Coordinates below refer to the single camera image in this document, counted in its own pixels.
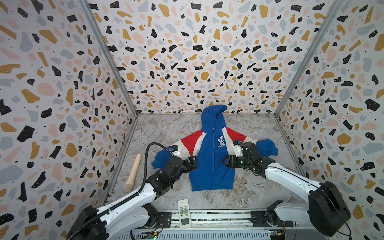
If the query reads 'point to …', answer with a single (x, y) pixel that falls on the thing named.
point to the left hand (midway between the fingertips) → (191, 156)
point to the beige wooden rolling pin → (129, 185)
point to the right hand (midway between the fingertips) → (223, 158)
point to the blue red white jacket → (209, 146)
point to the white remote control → (185, 220)
